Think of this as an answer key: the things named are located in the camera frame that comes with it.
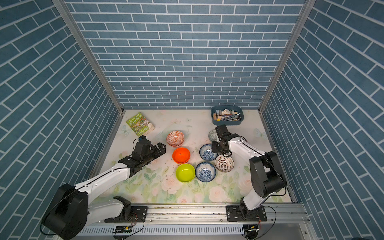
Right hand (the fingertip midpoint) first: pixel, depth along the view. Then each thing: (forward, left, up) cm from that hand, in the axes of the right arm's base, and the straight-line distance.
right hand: (215, 149), depth 93 cm
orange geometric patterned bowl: (+6, +27, -1) cm, 28 cm away
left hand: (-5, +30, +5) cm, 31 cm away
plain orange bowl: (-5, +21, -2) cm, 22 cm away
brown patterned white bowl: (-8, -6, -4) cm, 10 cm away
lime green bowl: (-15, +17, -4) cm, 23 cm away
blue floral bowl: (-14, +5, -3) cm, 15 cm away
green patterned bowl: (+12, +2, -2) cm, 13 cm away
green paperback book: (+16, +54, -2) cm, 57 cm away
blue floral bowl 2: (-1, +5, -4) cm, 7 cm away
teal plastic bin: (+38, -17, 0) cm, 42 cm away
